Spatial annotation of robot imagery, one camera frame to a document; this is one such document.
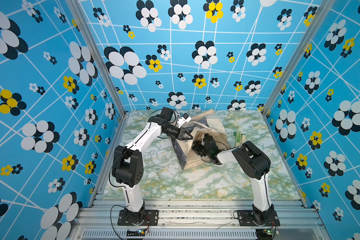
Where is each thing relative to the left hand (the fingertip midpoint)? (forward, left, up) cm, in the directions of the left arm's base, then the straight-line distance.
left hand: (193, 137), depth 81 cm
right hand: (+6, +1, -18) cm, 19 cm away
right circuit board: (-41, -34, -21) cm, 57 cm away
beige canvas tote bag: (+12, -9, -2) cm, 15 cm away
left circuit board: (-41, +28, -21) cm, 55 cm away
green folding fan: (+14, -34, -19) cm, 41 cm away
